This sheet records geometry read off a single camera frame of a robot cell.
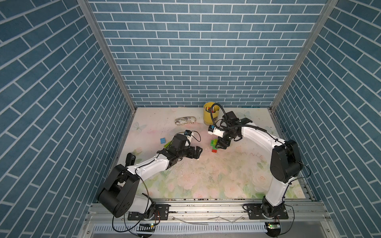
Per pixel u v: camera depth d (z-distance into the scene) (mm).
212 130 795
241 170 887
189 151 768
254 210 737
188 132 780
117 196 419
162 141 992
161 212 737
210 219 728
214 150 955
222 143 799
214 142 882
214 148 887
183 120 1092
